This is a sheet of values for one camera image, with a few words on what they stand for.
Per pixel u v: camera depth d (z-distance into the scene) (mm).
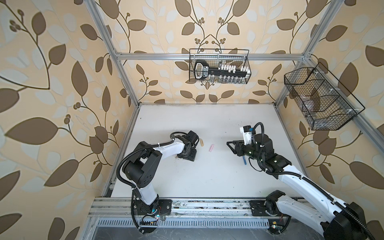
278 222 718
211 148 961
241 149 682
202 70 830
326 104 723
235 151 704
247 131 686
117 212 739
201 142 989
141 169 467
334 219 389
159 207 735
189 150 775
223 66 820
